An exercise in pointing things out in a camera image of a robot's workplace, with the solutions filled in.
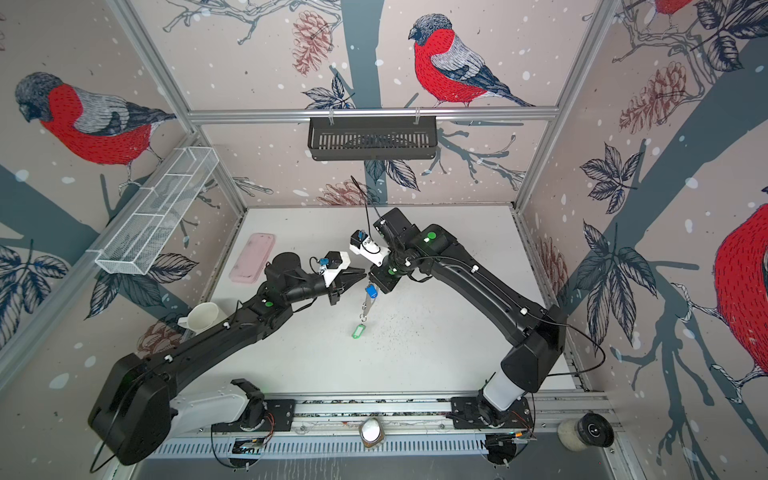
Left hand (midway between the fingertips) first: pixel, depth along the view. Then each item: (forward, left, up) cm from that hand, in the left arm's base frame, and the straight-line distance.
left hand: (366, 267), depth 73 cm
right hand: (0, -2, -2) cm, 3 cm away
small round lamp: (-33, -2, -15) cm, 36 cm away
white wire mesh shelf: (+14, +56, +5) cm, 58 cm away
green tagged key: (-9, +3, -19) cm, 21 cm away
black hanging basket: (+55, +1, +2) cm, 55 cm away
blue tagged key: (-4, -1, -6) cm, 7 cm away
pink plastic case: (+19, +44, -24) cm, 53 cm away
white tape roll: (-33, -47, -16) cm, 60 cm away
